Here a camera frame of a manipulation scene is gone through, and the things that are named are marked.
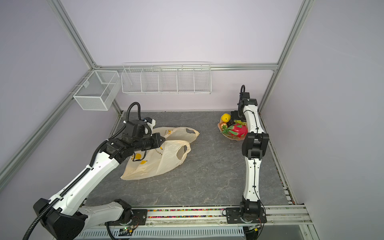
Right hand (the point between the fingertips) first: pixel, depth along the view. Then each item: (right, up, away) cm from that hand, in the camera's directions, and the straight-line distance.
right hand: (241, 120), depth 101 cm
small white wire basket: (-96, +19, -1) cm, 98 cm away
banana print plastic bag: (-54, -23, -23) cm, 63 cm away
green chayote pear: (-2, -1, -3) cm, 4 cm away
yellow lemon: (-11, +2, +1) cm, 11 cm away
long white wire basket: (-35, +29, +3) cm, 46 cm away
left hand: (-46, -12, -28) cm, 55 cm away
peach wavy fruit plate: (-9, -11, 0) cm, 14 cm away
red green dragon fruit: (-4, -7, -2) cm, 8 cm away
